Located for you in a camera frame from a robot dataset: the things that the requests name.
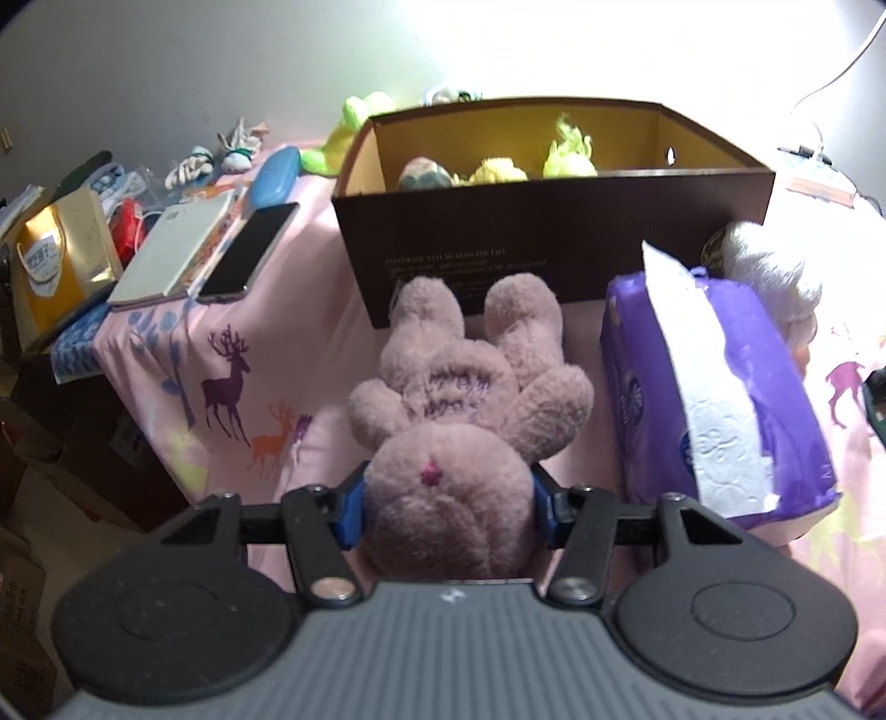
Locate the red plastic packet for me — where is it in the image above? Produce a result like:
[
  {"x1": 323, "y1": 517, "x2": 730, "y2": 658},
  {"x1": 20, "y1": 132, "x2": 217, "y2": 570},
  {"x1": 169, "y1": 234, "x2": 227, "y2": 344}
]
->
[{"x1": 111, "y1": 197, "x2": 150, "y2": 264}]

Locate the light green plush toy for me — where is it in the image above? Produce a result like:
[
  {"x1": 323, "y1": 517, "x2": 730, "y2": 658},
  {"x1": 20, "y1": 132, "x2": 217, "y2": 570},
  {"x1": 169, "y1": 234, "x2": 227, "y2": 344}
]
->
[{"x1": 299, "y1": 91, "x2": 395, "y2": 176}]

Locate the blue patterned cloth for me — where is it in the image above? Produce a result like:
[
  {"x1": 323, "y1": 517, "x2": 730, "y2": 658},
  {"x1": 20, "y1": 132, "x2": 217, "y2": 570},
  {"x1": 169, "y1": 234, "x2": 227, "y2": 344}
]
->
[{"x1": 50, "y1": 301, "x2": 115, "y2": 385}]

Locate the pink printed bedsheet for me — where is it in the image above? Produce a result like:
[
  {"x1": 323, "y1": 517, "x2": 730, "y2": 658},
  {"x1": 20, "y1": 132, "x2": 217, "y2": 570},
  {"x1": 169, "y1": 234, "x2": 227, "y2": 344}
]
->
[{"x1": 90, "y1": 138, "x2": 886, "y2": 714}]

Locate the gold paper bag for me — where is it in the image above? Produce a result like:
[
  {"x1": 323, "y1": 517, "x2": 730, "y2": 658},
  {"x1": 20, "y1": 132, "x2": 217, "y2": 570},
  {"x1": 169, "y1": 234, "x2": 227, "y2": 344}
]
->
[{"x1": 14, "y1": 188, "x2": 126, "y2": 354}]

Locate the white power cable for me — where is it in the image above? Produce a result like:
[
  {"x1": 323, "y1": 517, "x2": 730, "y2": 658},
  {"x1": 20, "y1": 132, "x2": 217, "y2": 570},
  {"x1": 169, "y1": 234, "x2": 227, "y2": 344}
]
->
[{"x1": 789, "y1": 7, "x2": 886, "y2": 150}]

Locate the black smartphone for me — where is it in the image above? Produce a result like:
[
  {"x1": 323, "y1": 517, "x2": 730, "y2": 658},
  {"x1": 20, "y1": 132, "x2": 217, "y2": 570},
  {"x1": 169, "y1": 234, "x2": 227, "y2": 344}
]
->
[{"x1": 197, "y1": 202, "x2": 301, "y2": 304}]

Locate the brown cardboard shoebox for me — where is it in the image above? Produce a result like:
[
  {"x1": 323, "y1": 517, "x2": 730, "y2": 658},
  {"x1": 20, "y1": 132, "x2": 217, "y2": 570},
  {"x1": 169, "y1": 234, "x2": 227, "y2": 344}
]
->
[{"x1": 331, "y1": 98, "x2": 777, "y2": 330}]

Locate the yellow plush toy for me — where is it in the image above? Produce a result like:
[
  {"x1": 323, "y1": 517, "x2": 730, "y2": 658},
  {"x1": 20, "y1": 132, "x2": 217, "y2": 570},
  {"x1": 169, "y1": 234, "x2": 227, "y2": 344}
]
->
[{"x1": 469, "y1": 156, "x2": 530, "y2": 186}]

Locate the neon yellow-green stringy toy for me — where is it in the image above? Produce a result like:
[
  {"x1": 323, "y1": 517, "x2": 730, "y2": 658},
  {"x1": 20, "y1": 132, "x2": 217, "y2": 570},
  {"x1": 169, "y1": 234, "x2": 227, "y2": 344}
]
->
[{"x1": 542, "y1": 114, "x2": 597, "y2": 179}]

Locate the purple tissue pack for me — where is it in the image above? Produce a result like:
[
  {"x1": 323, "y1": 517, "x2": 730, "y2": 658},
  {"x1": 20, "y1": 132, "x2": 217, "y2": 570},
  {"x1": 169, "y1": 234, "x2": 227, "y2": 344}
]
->
[{"x1": 599, "y1": 239, "x2": 842, "y2": 531}]

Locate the white notebook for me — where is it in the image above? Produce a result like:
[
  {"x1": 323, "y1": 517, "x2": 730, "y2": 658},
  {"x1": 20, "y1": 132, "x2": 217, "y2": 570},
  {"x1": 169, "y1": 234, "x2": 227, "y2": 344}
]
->
[{"x1": 106, "y1": 188, "x2": 236, "y2": 307}]

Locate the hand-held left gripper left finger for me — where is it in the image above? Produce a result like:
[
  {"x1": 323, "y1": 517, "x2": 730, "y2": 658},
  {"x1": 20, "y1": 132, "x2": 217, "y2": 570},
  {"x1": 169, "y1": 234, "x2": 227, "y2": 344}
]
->
[{"x1": 148, "y1": 460, "x2": 371, "y2": 610}]

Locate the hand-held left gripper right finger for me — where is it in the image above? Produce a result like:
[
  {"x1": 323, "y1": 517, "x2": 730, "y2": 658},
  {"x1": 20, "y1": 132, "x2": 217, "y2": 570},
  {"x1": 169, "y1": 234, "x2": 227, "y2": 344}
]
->
[{"x1": 529, "y1": 465, "x2": 745, "y2": 606}]

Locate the white power strip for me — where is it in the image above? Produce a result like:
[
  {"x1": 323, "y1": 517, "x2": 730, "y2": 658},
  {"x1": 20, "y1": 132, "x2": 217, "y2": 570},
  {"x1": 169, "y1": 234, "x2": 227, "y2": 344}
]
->
[{"x1": 785, "y1": 162, "x2": 859, "y2": 205}]

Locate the blue glasses case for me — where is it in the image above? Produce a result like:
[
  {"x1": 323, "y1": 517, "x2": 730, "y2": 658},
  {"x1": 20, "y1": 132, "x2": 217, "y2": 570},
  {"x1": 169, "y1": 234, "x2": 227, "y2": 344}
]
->
[{"x1": 250, "y1": 147, "x2": 300, "y2": 207}]

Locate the white fluffy plush toy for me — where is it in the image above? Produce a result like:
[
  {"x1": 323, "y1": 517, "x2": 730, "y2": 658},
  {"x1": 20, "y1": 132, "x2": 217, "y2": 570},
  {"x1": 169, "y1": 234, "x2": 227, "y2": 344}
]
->
[{"x1": 720, "y1": 220, "x2": 825, "y2": 347}]

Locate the pile of papers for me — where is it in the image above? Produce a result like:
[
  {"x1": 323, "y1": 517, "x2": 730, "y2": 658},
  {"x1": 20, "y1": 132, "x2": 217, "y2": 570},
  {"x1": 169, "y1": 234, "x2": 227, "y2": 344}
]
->
[{"x1": 0, "y1": 183, "x2": 43, "y2": 236}]

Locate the grey-blue plush toy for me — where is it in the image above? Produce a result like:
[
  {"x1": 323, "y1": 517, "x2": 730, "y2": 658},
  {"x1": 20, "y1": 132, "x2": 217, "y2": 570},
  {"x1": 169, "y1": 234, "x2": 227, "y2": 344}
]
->
[{"x1": 396, "y1": 156, "x2": 454, "y2": 191}]

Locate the pink plush rabbit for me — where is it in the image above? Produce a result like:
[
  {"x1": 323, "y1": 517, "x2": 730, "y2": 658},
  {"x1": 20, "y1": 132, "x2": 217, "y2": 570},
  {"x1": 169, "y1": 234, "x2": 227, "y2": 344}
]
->
[{"x1": 346, "y1": 272, "x2": 596, "y2": 581}]

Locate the white hedgehog plush toy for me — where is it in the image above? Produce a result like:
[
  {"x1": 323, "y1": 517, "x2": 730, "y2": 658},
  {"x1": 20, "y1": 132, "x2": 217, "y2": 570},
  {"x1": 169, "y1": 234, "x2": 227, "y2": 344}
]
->
[{"x1": 422, "y1": 83, "x2": 482, "y2": 106}]

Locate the cardboard carton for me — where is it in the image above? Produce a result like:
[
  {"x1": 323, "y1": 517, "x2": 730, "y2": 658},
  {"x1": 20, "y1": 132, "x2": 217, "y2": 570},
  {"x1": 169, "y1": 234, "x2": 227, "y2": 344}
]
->
[
  {"x1": 0, "y1": 398, "x2": 150, "y2": 534},
  {"x1": 0, "y1": 526, "x2": 60, "y2": 714}
]

